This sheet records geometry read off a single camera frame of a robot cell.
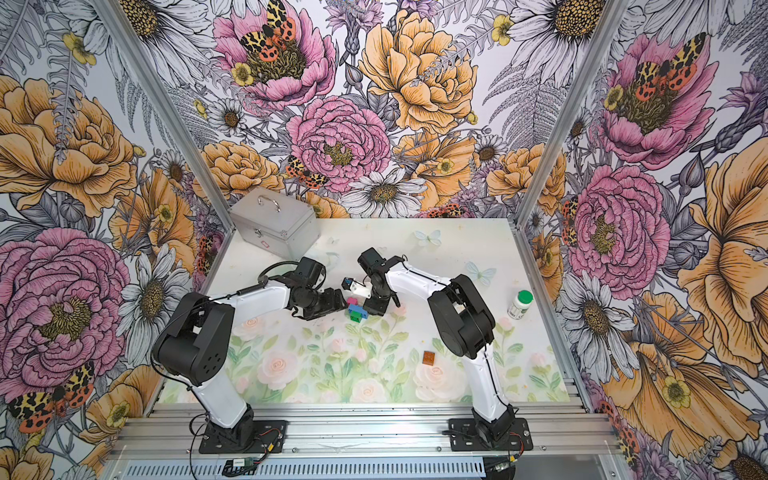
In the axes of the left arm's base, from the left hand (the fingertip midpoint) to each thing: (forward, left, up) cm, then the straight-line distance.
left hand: (334, 315), depth 94 cm
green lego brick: (0, -7, -1) cm, 7 cm away
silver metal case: (+29, +21, +13) cm, 38 cm away
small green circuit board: (-37, +17, -1) cm, 41 cm away
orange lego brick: (-14, -28, 0) cm, 31 cm away
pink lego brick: (+5, -5, +1) cm, 7 cm away
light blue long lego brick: (+2, -7, +1) cm, 8 cm away
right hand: (+3, -14, 0) cm, 14 cm away
